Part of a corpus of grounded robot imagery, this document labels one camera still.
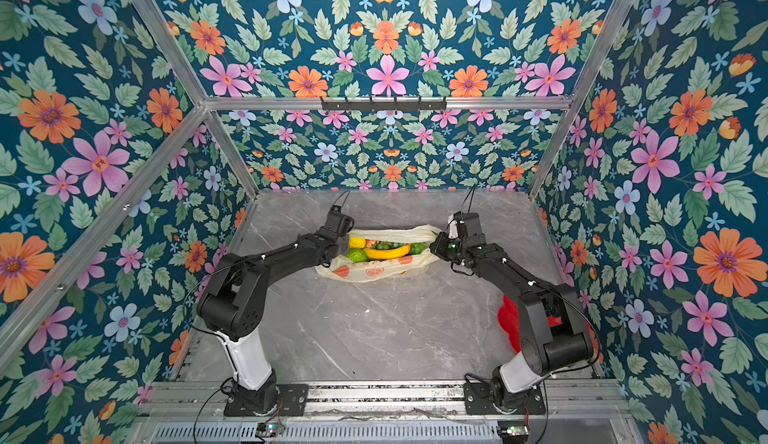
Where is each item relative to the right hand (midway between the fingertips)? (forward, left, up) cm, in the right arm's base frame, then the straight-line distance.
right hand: (430, 242), depth 90 cm
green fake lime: (0, +24, -7) cm, 25 cm away
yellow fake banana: (-1, +14, -6) cm, 15 cm away
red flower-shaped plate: (-20, -22, -12) cm, 32 cm away
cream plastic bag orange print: (-7, +26, -4) cm, 27 cm away
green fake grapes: (+3, +15, -6) cm, 17 cm away
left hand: (+7, +30, -2) cm, 31 cm away
